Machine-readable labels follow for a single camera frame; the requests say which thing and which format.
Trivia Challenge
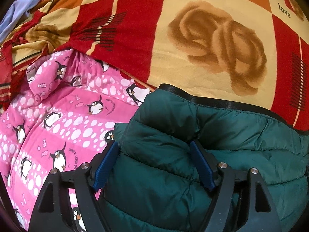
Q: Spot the dark green puffer jacket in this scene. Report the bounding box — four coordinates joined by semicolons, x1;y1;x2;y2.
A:
98;84;308;231

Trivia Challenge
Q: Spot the pink penguin bedsheet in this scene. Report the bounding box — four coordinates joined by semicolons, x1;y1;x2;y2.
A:
1;49;150;228

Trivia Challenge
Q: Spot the red rose patterned blanket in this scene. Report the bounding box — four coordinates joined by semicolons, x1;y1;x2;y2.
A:
1;0;308;131

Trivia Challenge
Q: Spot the light blue garment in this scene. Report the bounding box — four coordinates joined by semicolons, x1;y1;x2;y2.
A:
1;0;41;44

